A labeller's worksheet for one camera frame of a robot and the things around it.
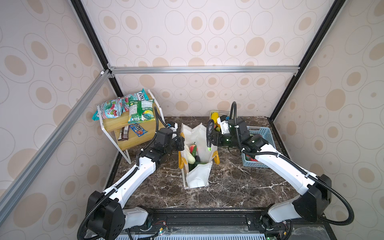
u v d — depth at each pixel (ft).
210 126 2.45
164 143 1.97
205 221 2.46
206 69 3.09
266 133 3.47
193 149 3.10
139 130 2.94
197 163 2.95
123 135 2.87
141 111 2.40
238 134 1.85
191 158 2.86
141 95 2.71
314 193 1.30
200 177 2.73
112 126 2.38
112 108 2.40
